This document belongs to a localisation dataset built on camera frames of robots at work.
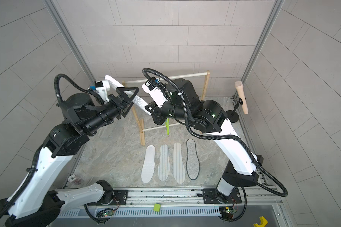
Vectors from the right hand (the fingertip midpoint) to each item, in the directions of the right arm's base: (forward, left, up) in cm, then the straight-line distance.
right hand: (146, 108), depth 51 cm
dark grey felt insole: (-5, -19, -46) cm, 50 cm away
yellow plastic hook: (-34, -47, -44) cm, 73 cm away
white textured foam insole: (-6, +7, -45) cm, 46 cm away
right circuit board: (-29, -33, -47) cm, 64 cm away
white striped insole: (-7, -2, -45) cm, 45 cm away
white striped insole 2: (-9, -11, -45) cm, 47 cm away
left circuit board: (-26, +25, -42) cm, 55 cm away
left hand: (+4, +2, +3) cm, 6 cm away
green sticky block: (-26, +1, -43) cm, 50 cm away
